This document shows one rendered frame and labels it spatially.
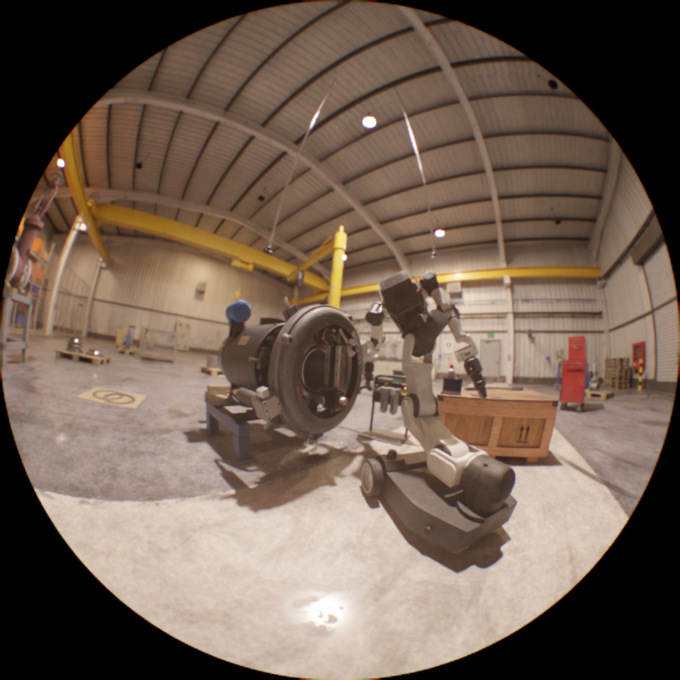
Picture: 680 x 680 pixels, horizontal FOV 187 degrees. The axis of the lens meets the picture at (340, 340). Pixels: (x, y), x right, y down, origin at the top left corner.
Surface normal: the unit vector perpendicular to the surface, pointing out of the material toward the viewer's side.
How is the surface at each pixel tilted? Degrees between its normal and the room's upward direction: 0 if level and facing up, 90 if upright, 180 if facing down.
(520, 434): 90
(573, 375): 90
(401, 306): 79
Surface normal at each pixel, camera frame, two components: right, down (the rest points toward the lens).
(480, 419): -0.56, -0.13
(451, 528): -0.85, -0.12
